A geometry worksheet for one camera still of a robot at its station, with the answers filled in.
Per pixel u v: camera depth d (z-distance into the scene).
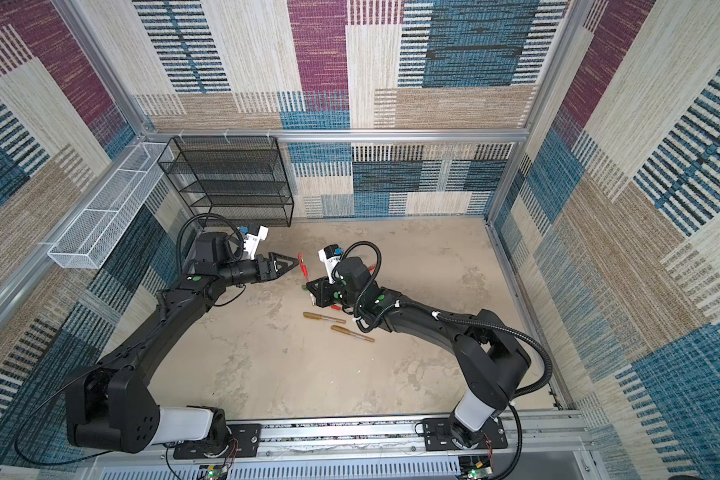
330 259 0.73
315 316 0.94
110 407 0.40
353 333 0.89
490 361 0.45
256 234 0.73
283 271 0.72
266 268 0.70
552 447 0.73
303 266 0.81
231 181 1.09
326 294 0.71
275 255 0.70
